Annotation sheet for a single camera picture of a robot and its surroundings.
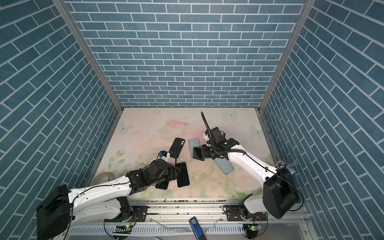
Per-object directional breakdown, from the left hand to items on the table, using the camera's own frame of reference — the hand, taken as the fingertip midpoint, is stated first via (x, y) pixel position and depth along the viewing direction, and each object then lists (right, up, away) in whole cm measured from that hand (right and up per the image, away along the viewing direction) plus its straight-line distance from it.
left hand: (178, 171), depth 80 cm
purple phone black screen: (-6, -3, -11) cm, 12 cm away
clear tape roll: (-45, -5, +4) cm, 45 cm away
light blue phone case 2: (+28, -1, +11) cm, 30 cm away
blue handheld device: (+10, -22, -13) cm, 27 cm away
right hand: (+12, +11, +3) cm, 16 cm away
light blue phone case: (+7, +13, +22) cm, 26 cm away
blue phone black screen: (+10, +6, +18) cm, 22 cm away
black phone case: (-4, +10, +19) cm, 22 cm away
